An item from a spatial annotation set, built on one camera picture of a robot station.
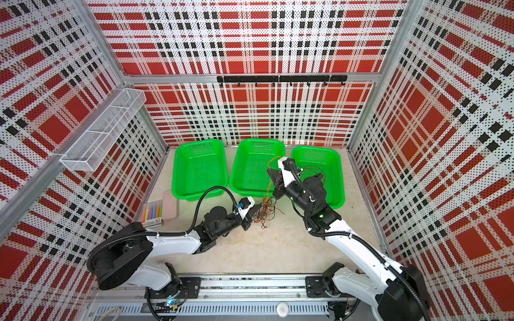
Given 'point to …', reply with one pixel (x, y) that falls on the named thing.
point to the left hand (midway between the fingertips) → (261, 204)
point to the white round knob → (282, 309)
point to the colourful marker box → (152, 214)
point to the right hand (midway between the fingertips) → (271, 170)
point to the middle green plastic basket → (253, 157)
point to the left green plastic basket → (199, 166)
